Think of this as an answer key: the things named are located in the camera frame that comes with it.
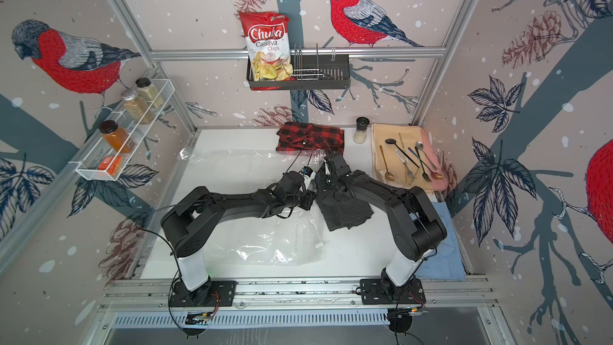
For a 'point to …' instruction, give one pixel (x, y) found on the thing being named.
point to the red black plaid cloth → (302, 136)
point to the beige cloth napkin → (406, 136)
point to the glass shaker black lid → (360, 135)
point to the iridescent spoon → (435, 175)
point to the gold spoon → (388, 175)
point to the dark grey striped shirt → (338, 214)
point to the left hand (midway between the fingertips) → (321, 193)
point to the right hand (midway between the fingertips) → (320, 179)
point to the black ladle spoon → (393, 141)
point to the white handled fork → (409, 173)
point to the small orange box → (114, 168)
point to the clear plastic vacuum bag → (265, 238)
